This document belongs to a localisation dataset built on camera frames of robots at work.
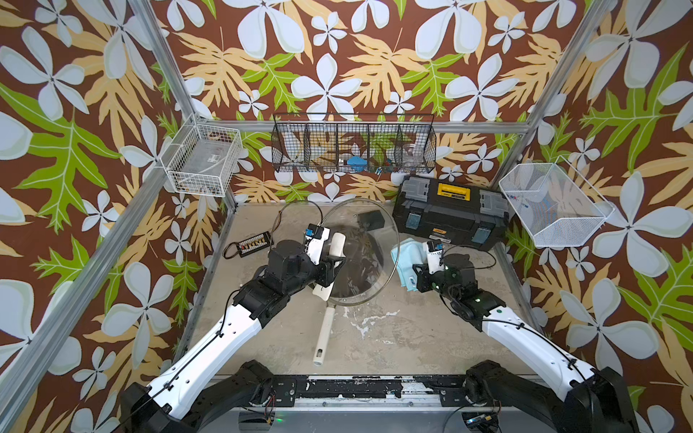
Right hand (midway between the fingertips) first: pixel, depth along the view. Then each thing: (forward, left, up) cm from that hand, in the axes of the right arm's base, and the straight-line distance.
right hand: (412, 264), depth 83 cm
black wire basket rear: (+43, +18, +16) cm, 49 cm away
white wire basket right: (+15, -45, +11) cm, 48 cm away
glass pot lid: (+30, +11, -9) cm, 33 cm away
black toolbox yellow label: (+24, -19, -1) cm, 30 cm away
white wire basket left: (+28, +67, +20) cm, 75 cm away
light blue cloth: (+2, +2, +3) cm, 4 cm away
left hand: (-4, +22, +12) cm, 26 cm away
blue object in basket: (+34, +17, +13) cm, 40 cm away
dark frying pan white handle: (-4, +16, +5) cm, 17 cm away
